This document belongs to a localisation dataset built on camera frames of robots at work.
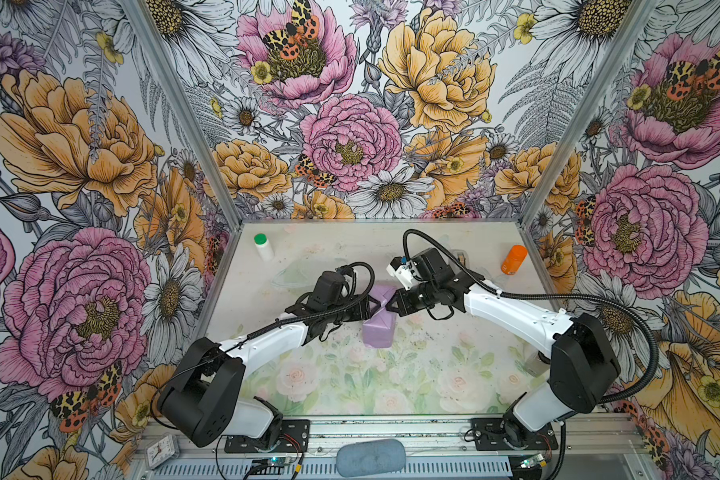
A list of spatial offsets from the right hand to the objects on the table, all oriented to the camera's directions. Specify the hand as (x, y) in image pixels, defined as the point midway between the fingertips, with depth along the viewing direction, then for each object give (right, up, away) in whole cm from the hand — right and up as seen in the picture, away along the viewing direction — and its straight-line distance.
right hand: (390, 316), depth 81 cm
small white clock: (-53, -29, -11) cm, 61 cm away
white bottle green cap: (-42, +18, +24) cm, 52 cm away
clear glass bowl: (-31, +9, +26) cm, 41 cm away
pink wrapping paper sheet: (-3, -4, -1) cm, 5 cm away
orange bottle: (+42, +14, +20) cm, 49 cm away
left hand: (-5, 0, +4) cm, 7 cm away
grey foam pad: (-5, -30, -12) cm, 32 cm away
